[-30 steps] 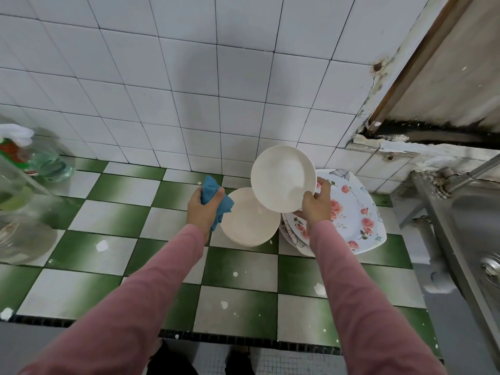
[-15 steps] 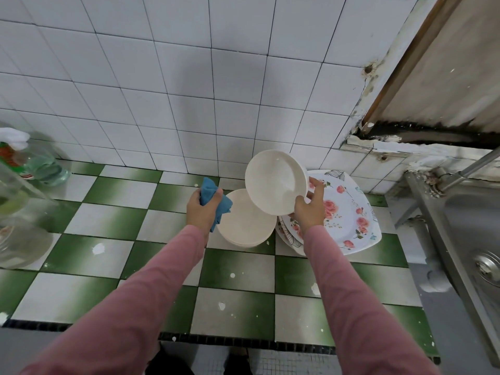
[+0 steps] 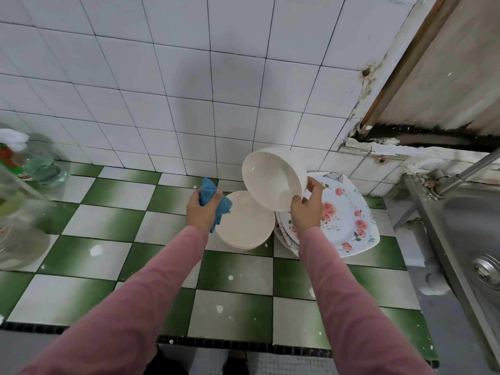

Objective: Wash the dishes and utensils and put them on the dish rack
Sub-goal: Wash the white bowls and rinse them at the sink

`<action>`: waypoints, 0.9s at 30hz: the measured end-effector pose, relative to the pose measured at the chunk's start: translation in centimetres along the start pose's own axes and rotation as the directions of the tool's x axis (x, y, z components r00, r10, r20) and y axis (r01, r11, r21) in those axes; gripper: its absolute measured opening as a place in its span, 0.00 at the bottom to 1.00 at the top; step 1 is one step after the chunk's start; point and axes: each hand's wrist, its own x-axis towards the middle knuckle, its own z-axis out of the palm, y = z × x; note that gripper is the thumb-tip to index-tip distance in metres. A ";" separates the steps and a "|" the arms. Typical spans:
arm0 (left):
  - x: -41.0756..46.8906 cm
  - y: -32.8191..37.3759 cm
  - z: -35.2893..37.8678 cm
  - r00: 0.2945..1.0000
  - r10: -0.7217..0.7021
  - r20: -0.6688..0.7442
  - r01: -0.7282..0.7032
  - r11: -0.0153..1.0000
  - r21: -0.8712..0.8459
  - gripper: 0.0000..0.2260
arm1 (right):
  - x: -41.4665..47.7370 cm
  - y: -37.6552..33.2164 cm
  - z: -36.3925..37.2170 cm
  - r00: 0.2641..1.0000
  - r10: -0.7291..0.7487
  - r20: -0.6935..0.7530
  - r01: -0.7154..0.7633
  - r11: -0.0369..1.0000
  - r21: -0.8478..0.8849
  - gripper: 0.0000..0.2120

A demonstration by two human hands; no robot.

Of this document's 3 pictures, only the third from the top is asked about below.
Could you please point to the blue cleaning cloth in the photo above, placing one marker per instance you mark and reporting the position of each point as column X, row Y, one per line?
column 211, row 195

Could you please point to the person's right hand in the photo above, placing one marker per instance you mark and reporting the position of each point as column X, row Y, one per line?
column 306, row 213

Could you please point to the stack of floral plates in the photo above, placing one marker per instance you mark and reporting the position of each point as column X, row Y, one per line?
column 348, row 218

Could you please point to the chrome faucet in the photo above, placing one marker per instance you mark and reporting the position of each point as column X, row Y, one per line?
column 469, row 172

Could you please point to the person's right leg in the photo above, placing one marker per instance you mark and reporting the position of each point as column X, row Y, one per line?
column 236, row 364

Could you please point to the clear bottle with green liquid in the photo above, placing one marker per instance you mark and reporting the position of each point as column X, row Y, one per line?
column 45, row 169

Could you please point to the green checkered tile countertop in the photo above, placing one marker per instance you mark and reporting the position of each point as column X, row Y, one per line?
column 117, row 214

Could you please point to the stainless steel sink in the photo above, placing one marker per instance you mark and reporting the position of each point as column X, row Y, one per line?
column 469, row 246

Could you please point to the person's right forearm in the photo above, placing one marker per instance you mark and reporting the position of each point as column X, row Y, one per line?
column 359, row 308

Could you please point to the large clear plastic bottle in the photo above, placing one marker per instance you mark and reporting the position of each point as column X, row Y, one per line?
column 19, row 230

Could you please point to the person's left forearm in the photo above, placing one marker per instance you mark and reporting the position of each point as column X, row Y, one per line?
column 117, row 308

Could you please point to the weathered wooden board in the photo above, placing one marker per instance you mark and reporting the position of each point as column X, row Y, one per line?
column 453, row 66

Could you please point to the person's leg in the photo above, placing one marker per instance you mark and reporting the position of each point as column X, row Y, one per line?
column 236, row 364
column 165, row 364

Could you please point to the person's left hand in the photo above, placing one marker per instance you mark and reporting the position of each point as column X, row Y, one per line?
column 205, row 214

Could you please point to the person's left leg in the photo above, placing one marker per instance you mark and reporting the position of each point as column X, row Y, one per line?
column 165, row 364

